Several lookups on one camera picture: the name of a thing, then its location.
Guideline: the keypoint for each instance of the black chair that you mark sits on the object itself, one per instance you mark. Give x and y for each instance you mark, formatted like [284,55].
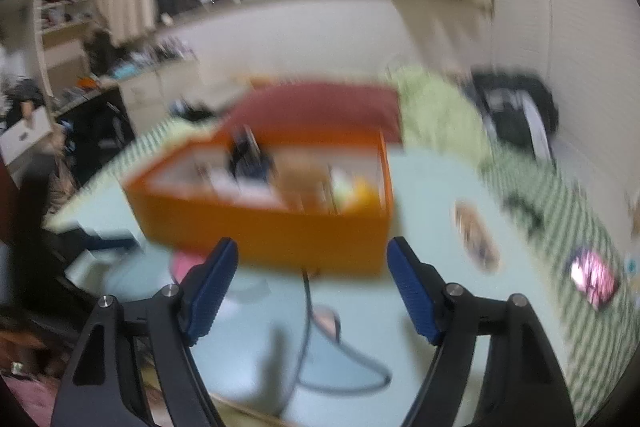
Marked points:
[100,132]

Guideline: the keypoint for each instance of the white wall shelf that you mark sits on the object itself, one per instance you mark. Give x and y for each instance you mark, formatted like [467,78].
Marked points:
[65,32]

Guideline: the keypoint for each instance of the red pillow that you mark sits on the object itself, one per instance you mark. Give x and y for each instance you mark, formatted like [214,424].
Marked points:
[325,107]

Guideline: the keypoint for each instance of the white cabinet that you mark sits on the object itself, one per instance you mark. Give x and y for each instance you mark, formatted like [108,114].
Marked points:
[155,92]

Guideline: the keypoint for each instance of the orange cardboard box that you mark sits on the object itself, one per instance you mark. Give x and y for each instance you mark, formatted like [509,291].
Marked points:
[260,232]

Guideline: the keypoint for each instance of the oval printed sticker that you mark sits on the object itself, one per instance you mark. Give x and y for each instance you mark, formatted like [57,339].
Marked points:
[475,237]

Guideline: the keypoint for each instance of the dark item in box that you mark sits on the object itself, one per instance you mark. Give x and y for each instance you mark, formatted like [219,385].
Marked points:
[247,152]

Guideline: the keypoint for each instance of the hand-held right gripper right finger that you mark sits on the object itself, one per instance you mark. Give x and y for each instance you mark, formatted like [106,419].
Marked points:
[412,287]

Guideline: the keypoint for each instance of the black and grey jacket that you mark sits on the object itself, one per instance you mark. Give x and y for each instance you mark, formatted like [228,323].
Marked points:
[505,122]

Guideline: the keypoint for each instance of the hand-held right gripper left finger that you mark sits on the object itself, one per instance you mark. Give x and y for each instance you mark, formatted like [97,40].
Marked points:
[212,287]

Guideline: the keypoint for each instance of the light green blanket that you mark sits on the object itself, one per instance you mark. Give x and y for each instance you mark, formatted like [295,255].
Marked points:
[435,112]

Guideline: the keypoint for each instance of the dark cloth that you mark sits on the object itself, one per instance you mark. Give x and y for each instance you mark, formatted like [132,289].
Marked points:
[195,112]

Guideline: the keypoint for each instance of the green checkered bed sheet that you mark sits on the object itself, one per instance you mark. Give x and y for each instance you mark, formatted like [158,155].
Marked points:
[550,207]

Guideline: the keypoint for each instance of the yellow item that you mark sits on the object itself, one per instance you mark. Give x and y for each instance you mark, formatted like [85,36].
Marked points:
[360,194]

